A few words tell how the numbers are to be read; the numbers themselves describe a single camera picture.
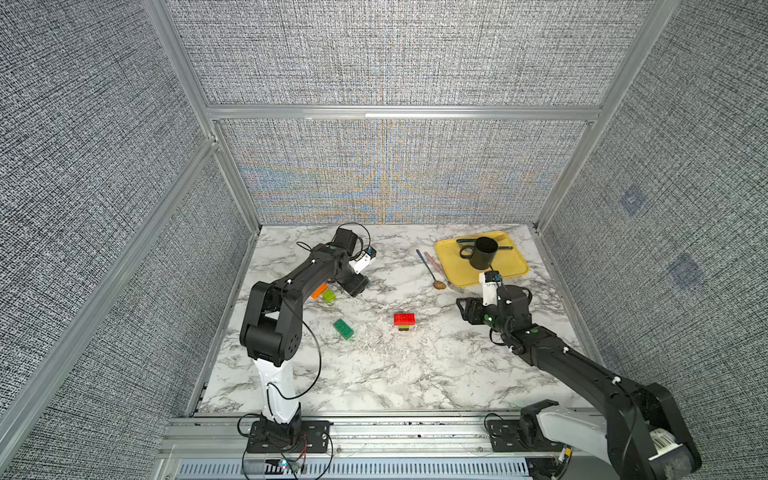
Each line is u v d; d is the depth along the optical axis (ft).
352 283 2.81
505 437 2.40
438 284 3.36
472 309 2.50
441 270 3.46
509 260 3.64
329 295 3.29
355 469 2.30
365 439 2.46
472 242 3.40
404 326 3.05
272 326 1.67
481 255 3.38
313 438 2.42
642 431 1.34
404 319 2.94
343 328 2.99
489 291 2.55
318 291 3.29
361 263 2.82
